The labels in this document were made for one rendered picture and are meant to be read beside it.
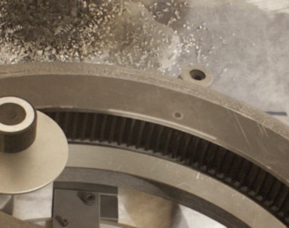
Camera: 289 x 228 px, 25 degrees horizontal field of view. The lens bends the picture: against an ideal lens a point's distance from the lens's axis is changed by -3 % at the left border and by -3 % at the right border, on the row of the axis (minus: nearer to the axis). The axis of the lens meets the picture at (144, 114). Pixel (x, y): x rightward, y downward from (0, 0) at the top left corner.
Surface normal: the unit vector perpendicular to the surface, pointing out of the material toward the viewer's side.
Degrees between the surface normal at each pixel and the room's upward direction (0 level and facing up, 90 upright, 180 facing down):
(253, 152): 90
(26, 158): 90
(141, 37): 0
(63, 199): 90
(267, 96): 0
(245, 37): 0
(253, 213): 57
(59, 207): 90
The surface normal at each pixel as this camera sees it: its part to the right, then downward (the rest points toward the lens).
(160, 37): 0.12, 0.70
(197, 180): -0.19, 0.03
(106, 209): 0.16, -0.71
